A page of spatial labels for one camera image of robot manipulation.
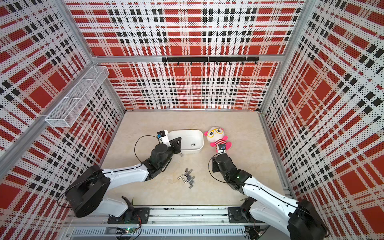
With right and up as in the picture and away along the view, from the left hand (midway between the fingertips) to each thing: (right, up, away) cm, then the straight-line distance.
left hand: (182, 137), depth 85 cm
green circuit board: (-24, -43, -16) cm, 51 cm away
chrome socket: (-2, -12, +8) cm, 14 cm away
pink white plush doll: (+20, 0, +13) cm, 24 cm away
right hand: (+20, -11, -2) cm, 23 cm away
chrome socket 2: (+5, -6, +13) cm, 16 cm away
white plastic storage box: (+5, -3, +11) cm, 12 cm away
